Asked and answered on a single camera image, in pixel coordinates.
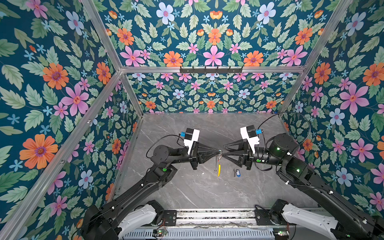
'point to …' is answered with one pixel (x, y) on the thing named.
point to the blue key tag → (238, 173)
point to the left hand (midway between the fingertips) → (218, 154)
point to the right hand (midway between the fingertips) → (225, 150)
